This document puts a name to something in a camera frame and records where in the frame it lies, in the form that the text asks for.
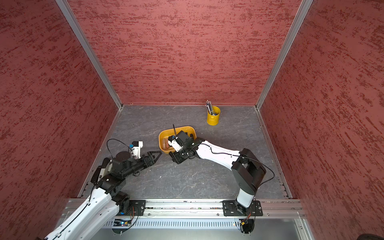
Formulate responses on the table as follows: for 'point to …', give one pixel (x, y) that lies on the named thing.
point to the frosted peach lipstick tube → (165, 144)
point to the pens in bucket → (209, 105)
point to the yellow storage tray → (163, 137)
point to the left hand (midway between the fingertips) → (158, 158)
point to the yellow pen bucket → (213, 119)
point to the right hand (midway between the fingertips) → (176, 161)
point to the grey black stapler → (101, 171)
